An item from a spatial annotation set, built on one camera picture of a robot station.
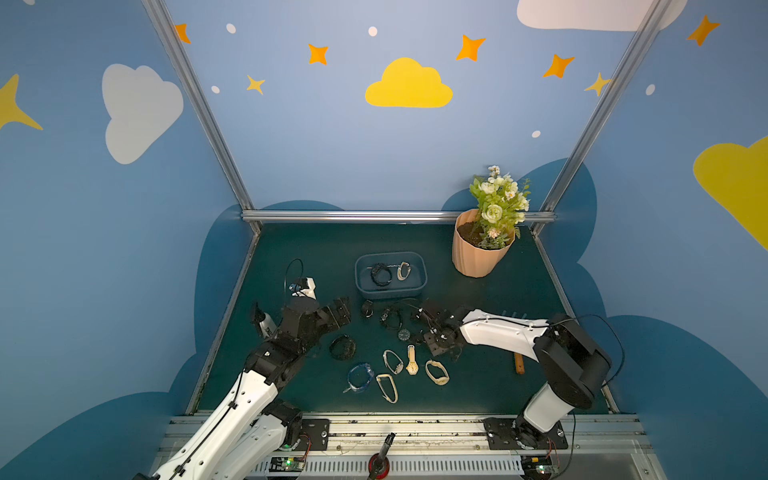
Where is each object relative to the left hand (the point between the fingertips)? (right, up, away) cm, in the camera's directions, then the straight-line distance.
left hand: (344, 302), depth 77 cm
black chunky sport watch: (+9, +8, +27) cm, 30 cm away
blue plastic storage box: (+20, +1, +26) cm, 33 cm away
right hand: (+29, -13, +14) cm, 35 cm away
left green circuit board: (-13, -38, -6) cm, 41 cm away
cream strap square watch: (+12, -25, +4) cm, 28 cm away
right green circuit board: (+48, -39, -6) cm, 62 cm away
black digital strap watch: (+11, -9, +16) cm, 21 cm away
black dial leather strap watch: (+17, -13, +14) cm, 25 cm away
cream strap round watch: (+27, -23, +5) cm, 35 cm away
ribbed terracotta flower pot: (+39, +11, +21) cm, 46 cm away
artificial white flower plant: (+46, +27, +12) cm, 55 cm away
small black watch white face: (+5, -5, +17) cm, 18 cm away
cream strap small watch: (+19, -20, +7) cm, 28 cm away
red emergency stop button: (+10, -32, -14) cm, 37 cm away
